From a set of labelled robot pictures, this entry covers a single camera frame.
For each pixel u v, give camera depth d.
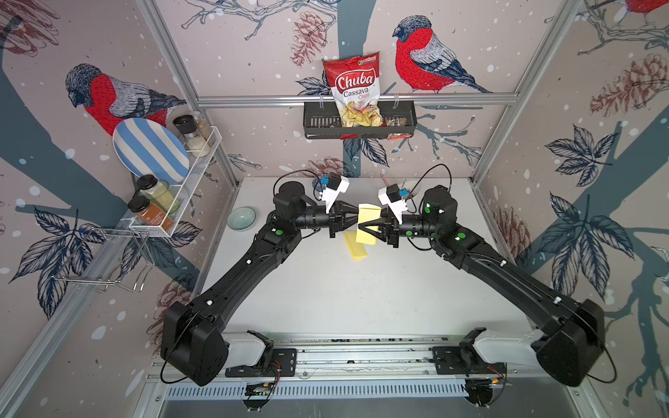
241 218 1.04
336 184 0.57
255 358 0.61
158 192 0.64
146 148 0.71
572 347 0.44
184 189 0.70
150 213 0.61
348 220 0.64
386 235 0.61
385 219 0.61
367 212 0.62
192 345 0.39
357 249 0.98
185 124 0.79
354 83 0.80
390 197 0.57
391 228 0.60
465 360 0.66
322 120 0.95
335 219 0.57
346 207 0.62
